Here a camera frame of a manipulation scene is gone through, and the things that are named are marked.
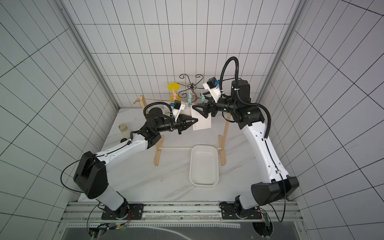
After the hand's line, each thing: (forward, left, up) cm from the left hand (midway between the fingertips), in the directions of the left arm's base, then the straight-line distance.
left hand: (195, 122), depth 70 cm
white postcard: (-1, -3, 0) cm, 3 cm away
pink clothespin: (+27, +13, -7) cm, 31 cm away
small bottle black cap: (+4, +44, -23) cm, 50 cm away
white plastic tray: (-10, -5, -28) cm, 30 cm away
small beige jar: (+12, +47, -22) cm, 53 cm away
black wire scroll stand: (+29, +2, -1) cm, 29 cm away
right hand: (+5, -2, +11) cm, 12 cm away
